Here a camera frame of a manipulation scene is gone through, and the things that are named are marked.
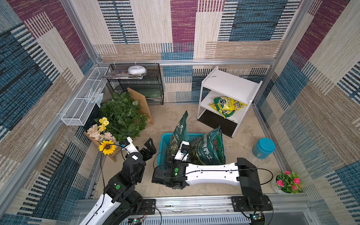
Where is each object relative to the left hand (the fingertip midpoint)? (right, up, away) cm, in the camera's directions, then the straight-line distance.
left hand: (146, 142), depth 72 cm
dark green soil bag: (+18, +4, -4) cm, 18 cm away
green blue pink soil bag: (+38, -2, +2) cm, 38 cm away
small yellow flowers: (-20, +10, -2) cm, 23 cm away
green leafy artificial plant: (-13, +12, +5) cm, 18 cm away
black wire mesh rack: (-7, +37, +39) cm, 54 cm away
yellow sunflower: (-19, -2, -2) cm, 19 cm away
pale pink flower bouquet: (-28, +5, +2) cm, 28 cm away
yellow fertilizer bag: (+46, +19, +17) cm, 53 cm away
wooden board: (-6, +21, +16) cm, 28 cm away
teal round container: (+66, -6, +10) cm, 67 cm away
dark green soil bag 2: (+31, -2, -6) cm, 32 cm away
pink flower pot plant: (+69, -19, -4) cm, 72 cm away
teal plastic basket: (+7, -6, +17) cm, 19 cm away
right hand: (+16, -2, -1) cm, 16 cm away
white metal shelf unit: (+41, +33, +13) cm, 54 cm away
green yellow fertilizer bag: (+46, +19, +17) cm, 52 cm away
